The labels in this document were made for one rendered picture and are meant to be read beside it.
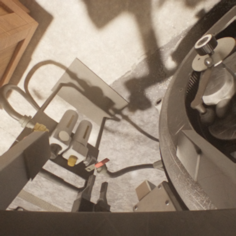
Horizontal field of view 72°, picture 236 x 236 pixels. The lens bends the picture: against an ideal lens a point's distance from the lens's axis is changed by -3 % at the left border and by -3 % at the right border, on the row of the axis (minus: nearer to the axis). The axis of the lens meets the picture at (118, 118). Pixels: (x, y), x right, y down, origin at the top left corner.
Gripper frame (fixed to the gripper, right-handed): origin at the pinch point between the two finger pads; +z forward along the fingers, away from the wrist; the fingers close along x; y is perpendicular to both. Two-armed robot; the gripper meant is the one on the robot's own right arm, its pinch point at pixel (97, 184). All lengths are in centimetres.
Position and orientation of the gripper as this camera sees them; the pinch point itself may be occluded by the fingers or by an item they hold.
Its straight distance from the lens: 68.0
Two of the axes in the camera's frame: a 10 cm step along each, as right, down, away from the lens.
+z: 1.1, -6.3, 7.7
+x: -7.3, -5.8, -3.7
